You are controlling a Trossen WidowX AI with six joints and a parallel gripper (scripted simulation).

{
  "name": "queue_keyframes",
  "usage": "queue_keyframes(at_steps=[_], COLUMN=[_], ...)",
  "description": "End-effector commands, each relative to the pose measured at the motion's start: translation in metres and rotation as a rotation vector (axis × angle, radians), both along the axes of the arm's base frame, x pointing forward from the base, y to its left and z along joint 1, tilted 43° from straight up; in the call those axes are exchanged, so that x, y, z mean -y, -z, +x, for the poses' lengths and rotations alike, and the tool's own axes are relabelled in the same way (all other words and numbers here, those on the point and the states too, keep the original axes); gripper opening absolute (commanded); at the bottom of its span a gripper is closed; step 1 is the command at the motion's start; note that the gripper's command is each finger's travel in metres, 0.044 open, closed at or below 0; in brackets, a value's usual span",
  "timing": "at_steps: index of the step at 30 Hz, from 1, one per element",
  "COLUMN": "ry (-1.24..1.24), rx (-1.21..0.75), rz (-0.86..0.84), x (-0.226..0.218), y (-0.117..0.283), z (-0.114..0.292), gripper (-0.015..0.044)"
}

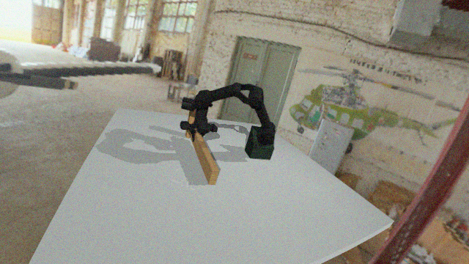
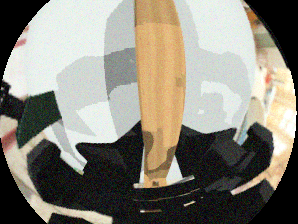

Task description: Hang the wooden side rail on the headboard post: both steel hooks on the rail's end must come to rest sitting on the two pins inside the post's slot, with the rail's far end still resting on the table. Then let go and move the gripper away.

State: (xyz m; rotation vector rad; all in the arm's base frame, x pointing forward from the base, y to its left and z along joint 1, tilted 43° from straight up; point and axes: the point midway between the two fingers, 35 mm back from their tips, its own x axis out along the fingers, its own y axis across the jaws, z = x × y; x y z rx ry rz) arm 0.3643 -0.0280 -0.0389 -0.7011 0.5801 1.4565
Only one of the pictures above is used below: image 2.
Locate wooden post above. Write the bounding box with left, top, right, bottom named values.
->
left=144, top=151, right=168, bottom=212

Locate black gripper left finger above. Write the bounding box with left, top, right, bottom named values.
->
left=74, top=120, right=144, bottom=184

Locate wooden board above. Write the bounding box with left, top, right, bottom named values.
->
left=133, top=0, right=186, bottom=183

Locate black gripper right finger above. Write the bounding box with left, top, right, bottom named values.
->
left=174, top=124, right=237, bottom=177

